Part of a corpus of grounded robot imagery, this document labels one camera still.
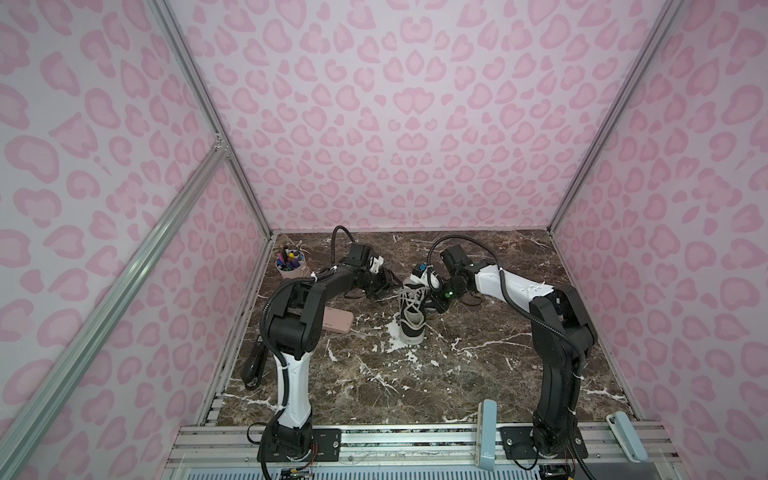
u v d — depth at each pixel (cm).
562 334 52
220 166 89
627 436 71
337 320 93
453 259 78
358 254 84
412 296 93
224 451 73
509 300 54
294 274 95
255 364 82
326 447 73
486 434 72
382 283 88
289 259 95
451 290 80
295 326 55
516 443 74
